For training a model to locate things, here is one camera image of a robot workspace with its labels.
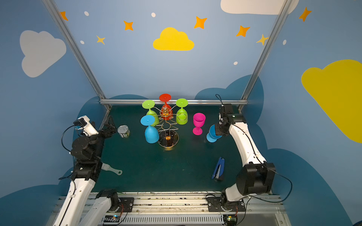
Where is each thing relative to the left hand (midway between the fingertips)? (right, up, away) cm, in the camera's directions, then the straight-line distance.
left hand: (101, 118), depth 67 cm
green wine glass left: (+20, +9, +15) cm, 27 cm away
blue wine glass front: (+57, -10, +13) cm, 59 cm away
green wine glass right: (+39, +3, +22) cm, 45 cm away
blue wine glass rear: (+22, -9, +13) cm, 27 cm away
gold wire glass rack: (+29, -13, +32) cm, 45 cm away
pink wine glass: (+51, -1, +27) cm, 57 cm away
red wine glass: (+31, +3, +11) cm, 33 cm away
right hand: (+65, -6, +16) cm, 67 cm away
